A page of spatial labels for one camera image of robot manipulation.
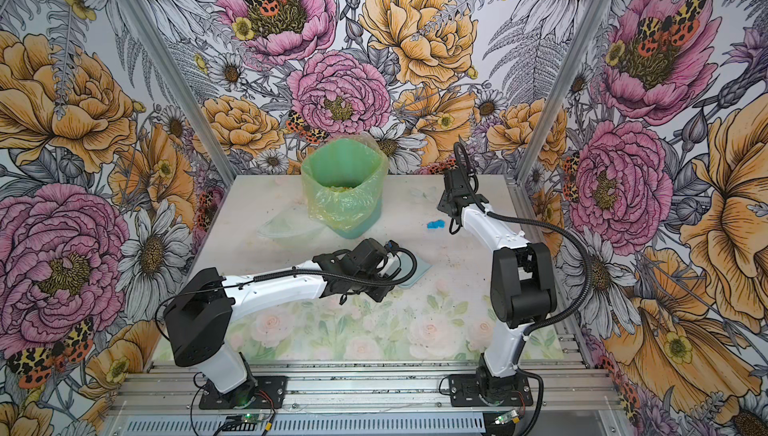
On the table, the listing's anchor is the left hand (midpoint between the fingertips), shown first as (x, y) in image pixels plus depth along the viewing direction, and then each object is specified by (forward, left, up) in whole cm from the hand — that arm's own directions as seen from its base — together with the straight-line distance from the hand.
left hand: (385, 291), depth 84 cm
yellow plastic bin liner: (+42, +15, +3) cm, 45 cm away
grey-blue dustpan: (-2, -5, +18) cm, 19 cm away
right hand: (+24, -21, +6) cm, 33 cm away
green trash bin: (+26, +7, -6) cm, 27 cm away
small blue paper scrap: (+28, -18, -7) cm, 34 cm away
